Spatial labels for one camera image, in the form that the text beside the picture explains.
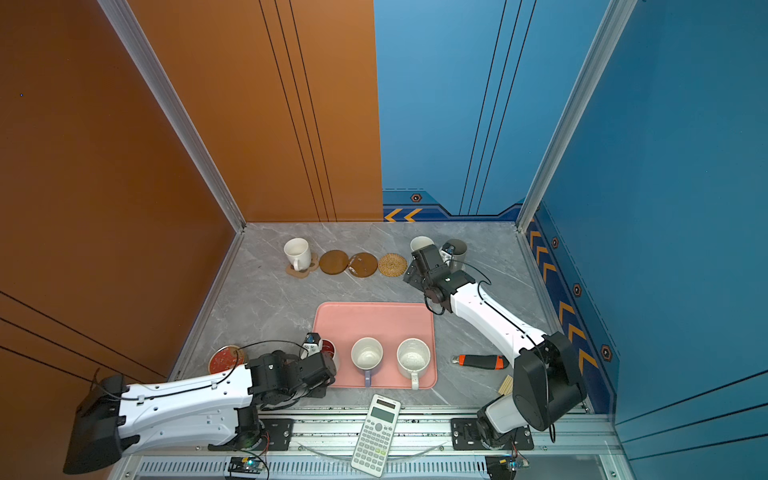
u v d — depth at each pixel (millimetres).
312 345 723
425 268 659
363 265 1072
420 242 1019
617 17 697
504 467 698
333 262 1089
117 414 423
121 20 699
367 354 850
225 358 828
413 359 832
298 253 994
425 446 726
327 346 787
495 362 828
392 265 1064
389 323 923
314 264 1060
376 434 725
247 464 709
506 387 793
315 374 590
